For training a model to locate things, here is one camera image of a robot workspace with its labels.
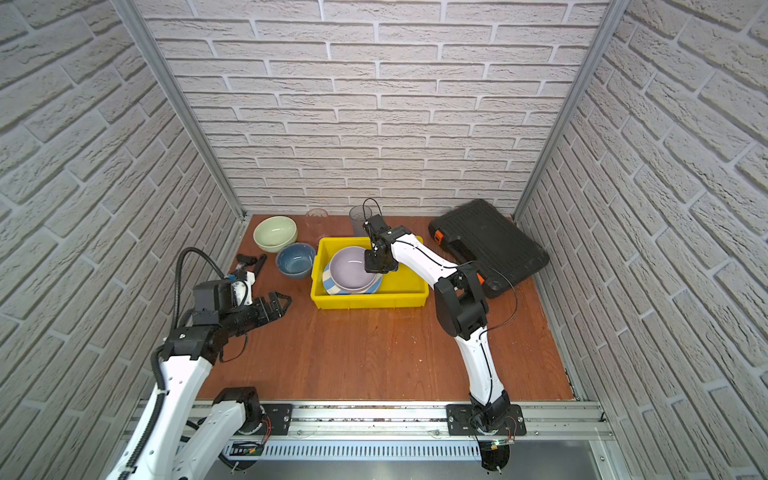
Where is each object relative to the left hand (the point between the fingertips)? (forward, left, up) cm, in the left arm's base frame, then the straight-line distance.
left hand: (279, 300), depth 76 cm
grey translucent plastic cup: (+38, -19, -7) cm, 43 cm away
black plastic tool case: (+22, -69, -10) cm, 73 cm away
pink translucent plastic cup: (+37, -4, -8) cm, 38 cm away
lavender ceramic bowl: (+16, -16, -10) cm, 25 cm away
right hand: (+16, -24, -8) cm, 30 cm away
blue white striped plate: (+10, -12, -12) cm, 19 cm away
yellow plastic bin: (+13, -33, -17) cm, 39 cm away
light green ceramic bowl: (+36, +13, -14) cm, 41 cm away
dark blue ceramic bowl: (+24, +4, -15) cm, 29 cm away
